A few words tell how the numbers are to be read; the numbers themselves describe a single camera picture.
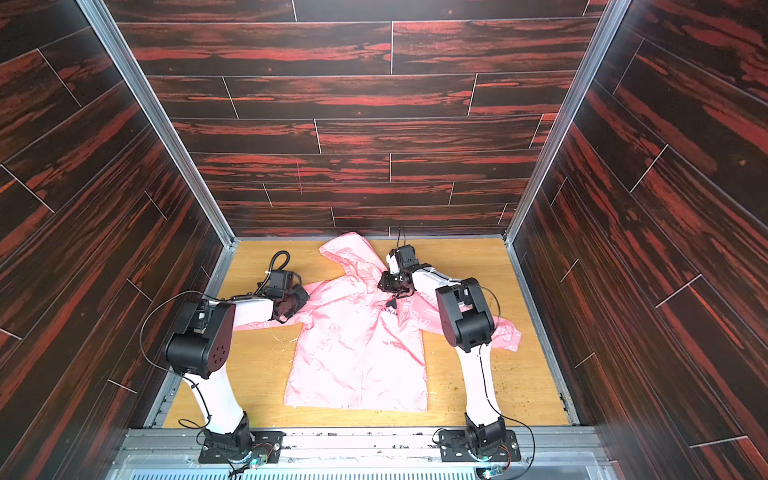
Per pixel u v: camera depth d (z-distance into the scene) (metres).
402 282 0.81
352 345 0.91
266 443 0.74
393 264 0.97
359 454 0.74
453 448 0.73
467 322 0.59
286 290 0.83
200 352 0.51
